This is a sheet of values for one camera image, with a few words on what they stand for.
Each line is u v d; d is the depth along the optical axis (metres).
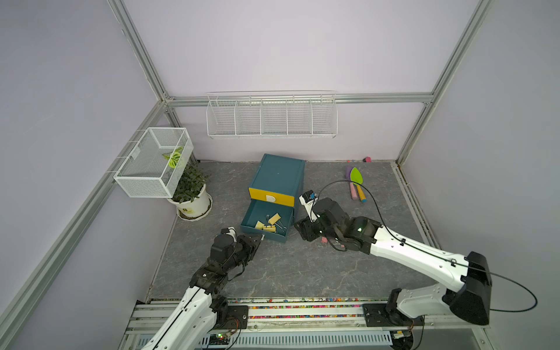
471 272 0.42
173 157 0.81
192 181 0.88
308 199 0.64
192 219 0.99
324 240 0.64
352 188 1.08
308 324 0.73
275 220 0.88
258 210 0.91
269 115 1.00
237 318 0.73
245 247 0.71
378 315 0.74
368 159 1.24
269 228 0.87
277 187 0.83
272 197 0.82
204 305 0.54
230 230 0.77
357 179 1.13
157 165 0.81
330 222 0.55
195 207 0.94
